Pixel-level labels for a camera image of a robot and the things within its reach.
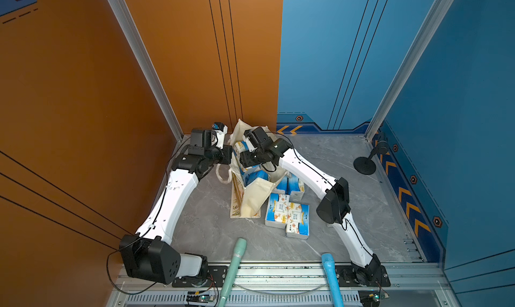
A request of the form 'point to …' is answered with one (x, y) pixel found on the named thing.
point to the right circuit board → (371, 297)
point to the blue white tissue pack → (265, 175)
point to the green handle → (239, 247)
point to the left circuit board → (200, 297)
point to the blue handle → (328, 259)
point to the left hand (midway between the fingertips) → (232, 147)
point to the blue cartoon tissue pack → (251, 173)
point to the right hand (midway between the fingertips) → (246, 158)
